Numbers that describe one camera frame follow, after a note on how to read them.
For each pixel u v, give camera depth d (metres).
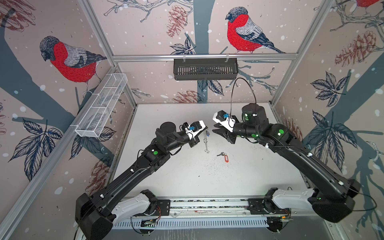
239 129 0.54
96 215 0.38
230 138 0.55
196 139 0.58
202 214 0.73
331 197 0.39
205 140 0.70
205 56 0.96
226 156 0.92
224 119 0.52
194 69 1.07
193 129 0.53
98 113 0.75
